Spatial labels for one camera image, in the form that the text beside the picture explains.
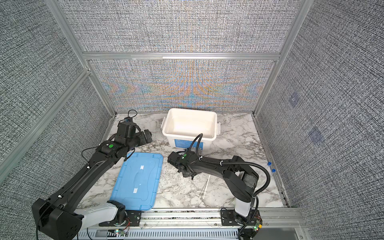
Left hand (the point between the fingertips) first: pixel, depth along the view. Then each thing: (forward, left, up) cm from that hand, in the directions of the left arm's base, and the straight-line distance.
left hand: (145, 135), depth 79 cm
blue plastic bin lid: (-17, +7, -21) cm, 28 cm away
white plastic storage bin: (+22, -20, -20) cm, 35 cm away
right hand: (-13, -25, -18) cm, 33 cm away
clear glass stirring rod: (-21, -32, -22) cm, 44 cm away
